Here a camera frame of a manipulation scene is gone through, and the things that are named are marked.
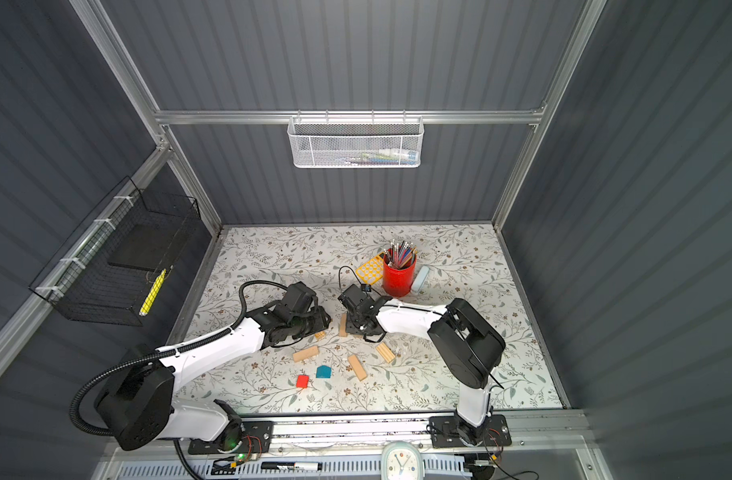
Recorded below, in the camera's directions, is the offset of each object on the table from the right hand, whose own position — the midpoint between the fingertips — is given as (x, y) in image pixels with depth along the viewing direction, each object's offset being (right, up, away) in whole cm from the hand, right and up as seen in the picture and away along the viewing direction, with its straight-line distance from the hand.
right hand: (356, 327), depth 92 cm
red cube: (-15, -13, -9) cm, 22 cm away
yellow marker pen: (-46, +14, -24) cm, 53 cm away
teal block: (-9, -11, -7) cm, 16 cm away
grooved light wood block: (+9, -6, -5) cm, 12 cm away
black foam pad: (-56, +25, -11) cm, 63 cm away
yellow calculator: (+5, +17, +13) cm, 22 cm away
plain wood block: (-11, -2, -1) cm, 12 cm away
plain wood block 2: (-4, 0, +1) cm, 4 cm away
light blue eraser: (+21, +14, +8) cm, 27 cm away
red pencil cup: (+13, +18, -1) cm, 22 cm away
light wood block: (-15, -7, -5) cm, 17 cm away
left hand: (-8, +3, -5) cm, 10 cm away
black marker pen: (-12, -27, -22) cm, 37 cm away
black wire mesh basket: (-59, +20, -19) cm, 65 cm away
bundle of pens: (+14, +22, +4) cm, 26 cm away
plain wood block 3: (+1, -10, -7) cm, 12 cm away
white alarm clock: (+12, -25, -24) cm, 36 cm away
